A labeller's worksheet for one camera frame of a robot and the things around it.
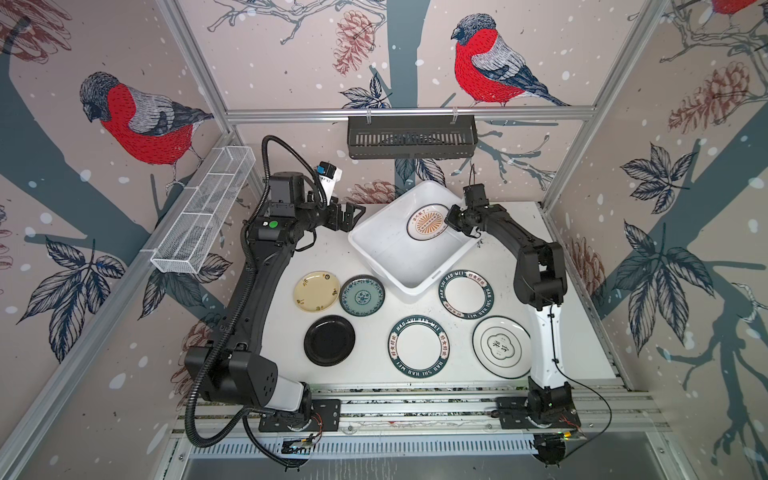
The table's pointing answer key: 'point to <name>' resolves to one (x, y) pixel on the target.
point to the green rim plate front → (419, 346)
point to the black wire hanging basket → (412, 137)
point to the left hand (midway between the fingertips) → (348, 202)
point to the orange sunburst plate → (427, 222)
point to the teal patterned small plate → (362, 295)
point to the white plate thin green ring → (502, 346)
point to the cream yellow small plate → (317, 291)
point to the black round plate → (329, 340)
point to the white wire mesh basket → (187, 242)
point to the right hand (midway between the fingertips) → (445, 221)
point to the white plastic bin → (418, 265)
